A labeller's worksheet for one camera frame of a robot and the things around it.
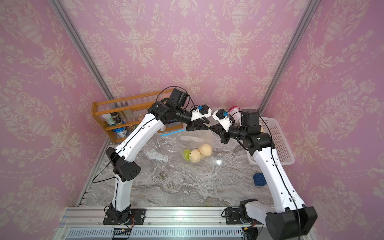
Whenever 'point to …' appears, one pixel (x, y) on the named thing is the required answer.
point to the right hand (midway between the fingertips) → (213, 126)
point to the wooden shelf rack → (131, 110)
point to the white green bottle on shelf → (109, 118)
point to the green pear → (186, 154)
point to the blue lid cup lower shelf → (121, 132)
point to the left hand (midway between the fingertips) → (207, 123)
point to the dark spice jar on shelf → (116, 118)
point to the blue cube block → (259, 179)
